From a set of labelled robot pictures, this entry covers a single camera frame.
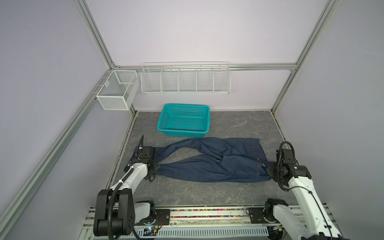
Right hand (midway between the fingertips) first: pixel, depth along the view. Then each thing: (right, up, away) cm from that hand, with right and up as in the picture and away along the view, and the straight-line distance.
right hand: (273, 173), depth 79 cm
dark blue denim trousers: (-23, +6, +6) cm, 24 cm away
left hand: (-67, -1, +9) cm, 67 cm away
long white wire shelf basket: (-49, +57, +19) cm, 78 cm away
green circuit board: (-64, -26, -7) cm, 70 cm away
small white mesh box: (-94, +48, +18) cm, 106 cm away
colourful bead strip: (-30, -18, -2) cm, 35 cm away
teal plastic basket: (-51, +30, +36) cm, 69 cm away
